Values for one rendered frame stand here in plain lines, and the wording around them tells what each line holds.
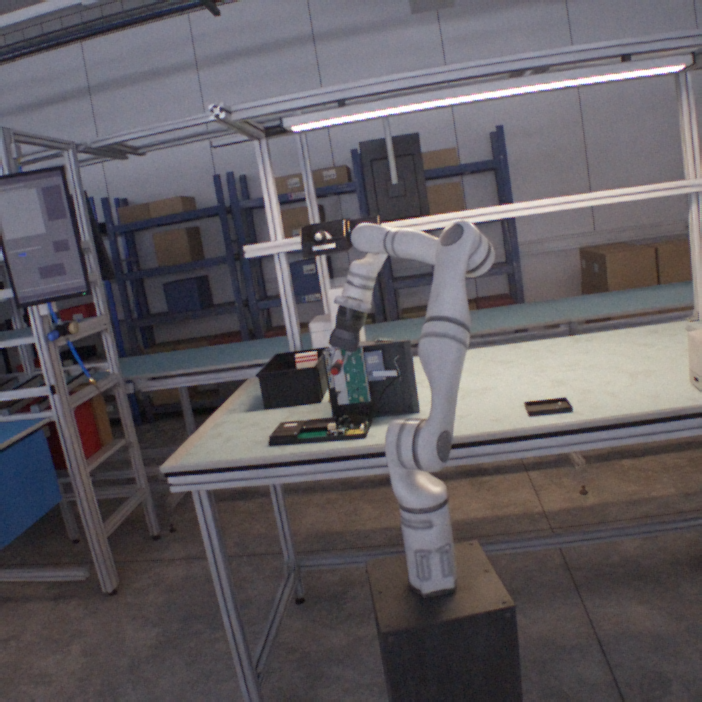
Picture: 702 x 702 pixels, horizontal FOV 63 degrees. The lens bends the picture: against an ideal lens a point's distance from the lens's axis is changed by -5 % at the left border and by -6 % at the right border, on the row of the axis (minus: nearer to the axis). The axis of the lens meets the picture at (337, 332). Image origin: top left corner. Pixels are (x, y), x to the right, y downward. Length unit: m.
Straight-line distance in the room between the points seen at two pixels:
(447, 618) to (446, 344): 0.48
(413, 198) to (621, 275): 2.10
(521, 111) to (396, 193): 2.68
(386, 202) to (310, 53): 2.80
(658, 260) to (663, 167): 1.34
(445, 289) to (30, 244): 1.75
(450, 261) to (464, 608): 0.64
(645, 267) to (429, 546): 4.10
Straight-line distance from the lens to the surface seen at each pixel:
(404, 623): 1.13
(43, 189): 2.47
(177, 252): 5.63
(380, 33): 5.93
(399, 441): 1.05
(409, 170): 3.41
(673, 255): 5.09
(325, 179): 5.24
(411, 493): 1.09
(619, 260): 4.94
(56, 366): 2.87
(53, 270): 2.51
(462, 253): 1.19
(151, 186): 6.24
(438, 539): 1.13
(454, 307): 1.13
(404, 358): 1.65
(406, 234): 1.36
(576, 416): 1.54
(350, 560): 2.65
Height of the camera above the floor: 1.53
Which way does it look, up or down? 10 degrees down
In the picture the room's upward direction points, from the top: 9 degrees counter-clockwise
